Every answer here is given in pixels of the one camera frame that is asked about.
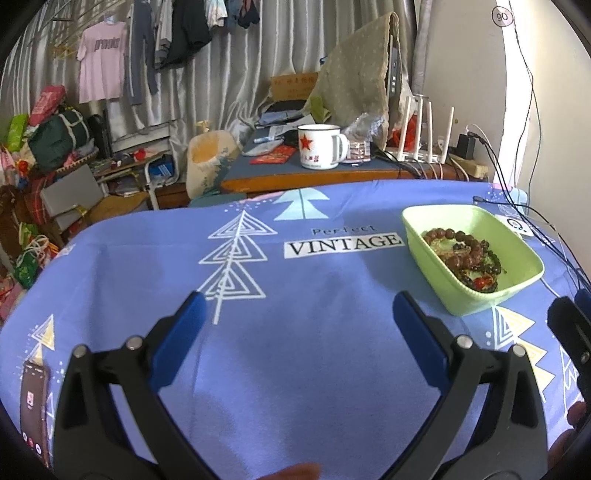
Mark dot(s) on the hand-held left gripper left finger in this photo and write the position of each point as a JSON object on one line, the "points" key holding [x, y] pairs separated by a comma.
{"points": [[180, 341]]}

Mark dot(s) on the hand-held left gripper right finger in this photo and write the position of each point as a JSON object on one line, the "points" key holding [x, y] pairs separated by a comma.
{"points": [[422, 346]]}

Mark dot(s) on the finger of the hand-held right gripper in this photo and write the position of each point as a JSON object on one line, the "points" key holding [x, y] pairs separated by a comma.
{"points": [[584, 302], [570, 327]]}

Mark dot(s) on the green plastic basket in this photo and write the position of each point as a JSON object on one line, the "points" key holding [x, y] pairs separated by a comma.
{"points": [[512, 254]]}

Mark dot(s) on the pile of beaded jewelry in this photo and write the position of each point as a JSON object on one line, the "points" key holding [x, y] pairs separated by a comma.
{"points": [[480, 272]]}

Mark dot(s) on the person's right hand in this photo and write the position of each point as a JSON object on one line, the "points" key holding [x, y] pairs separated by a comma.
{"points": [[577, 415]]}

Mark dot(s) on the person's left hand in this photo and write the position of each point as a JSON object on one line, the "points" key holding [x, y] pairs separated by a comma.
{"points": [[295, 474]]}

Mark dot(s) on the blue printed tablecloth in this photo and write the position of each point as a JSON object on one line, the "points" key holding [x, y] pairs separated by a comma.
{"points": [[300, 286]]}

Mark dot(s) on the smartphone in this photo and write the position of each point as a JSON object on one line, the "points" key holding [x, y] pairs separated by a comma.
{"points": [[34, 410]]}

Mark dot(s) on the blue white shoe box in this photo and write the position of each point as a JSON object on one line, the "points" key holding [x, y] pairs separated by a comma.
{"points": [[162, 170]]}

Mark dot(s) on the beige power strip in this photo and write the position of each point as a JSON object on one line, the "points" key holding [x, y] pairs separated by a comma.
{"points": [[471, 167]]}

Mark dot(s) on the beige sack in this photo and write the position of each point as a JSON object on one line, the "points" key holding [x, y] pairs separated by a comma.
{"points": [[210, 161]]}

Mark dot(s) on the brown wooden desk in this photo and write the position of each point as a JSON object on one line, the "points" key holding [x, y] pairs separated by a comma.
{"points": [[323, 177]]}

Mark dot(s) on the black power adapter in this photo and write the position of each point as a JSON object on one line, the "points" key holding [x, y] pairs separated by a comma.
{"points": [[465, 145]]}

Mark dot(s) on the small snack packets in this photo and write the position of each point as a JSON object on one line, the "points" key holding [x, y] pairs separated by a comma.
{"points": [[359, 151]]}

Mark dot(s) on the red envelope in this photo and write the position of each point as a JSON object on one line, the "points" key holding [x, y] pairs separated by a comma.
{"points": [[272, 156]]}

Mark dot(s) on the white router with antennas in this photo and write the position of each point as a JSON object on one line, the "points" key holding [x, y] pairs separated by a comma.
{"points": [[420, 138]]}

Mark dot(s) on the red plastic bag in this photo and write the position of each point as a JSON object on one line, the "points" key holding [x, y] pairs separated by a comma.
{"points": [[404, 129]]}

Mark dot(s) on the white enamel mug red star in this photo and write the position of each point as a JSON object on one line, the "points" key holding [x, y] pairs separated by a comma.
{"points": [[318, 147]]}

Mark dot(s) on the clear plastic bag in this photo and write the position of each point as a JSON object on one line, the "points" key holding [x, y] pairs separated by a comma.
{"points": [[364, 127]]}

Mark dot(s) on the dark green duffel bag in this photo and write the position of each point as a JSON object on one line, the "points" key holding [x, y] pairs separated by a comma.
{"points": [[57, 141]]}

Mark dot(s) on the green shopping bag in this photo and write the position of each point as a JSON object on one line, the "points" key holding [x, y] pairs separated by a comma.
{"points": [[16, 131]]}

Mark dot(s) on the pink shopping bag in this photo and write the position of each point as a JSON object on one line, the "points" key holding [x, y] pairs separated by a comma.
{"points": [[46, 104]]}

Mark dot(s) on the grey curtain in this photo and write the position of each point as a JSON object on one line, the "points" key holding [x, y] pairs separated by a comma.
{"points": [[240, 69]]}

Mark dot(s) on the cardboard box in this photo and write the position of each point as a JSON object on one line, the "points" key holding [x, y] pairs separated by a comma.
{"points": [[293, 85]]}

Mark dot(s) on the beige dotted cloth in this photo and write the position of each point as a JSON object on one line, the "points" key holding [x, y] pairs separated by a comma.
{"points": [[355, 74]]}

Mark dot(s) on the pink t-shirt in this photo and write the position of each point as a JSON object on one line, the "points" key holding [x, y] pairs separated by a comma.
{"points": [[101, 60]]}

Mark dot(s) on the black jacket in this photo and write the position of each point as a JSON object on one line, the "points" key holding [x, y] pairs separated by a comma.
{"points": [[187, 32]]}

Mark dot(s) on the round wall sticker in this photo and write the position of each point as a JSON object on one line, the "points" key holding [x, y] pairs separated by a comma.
{"points": [[502, 16]]}

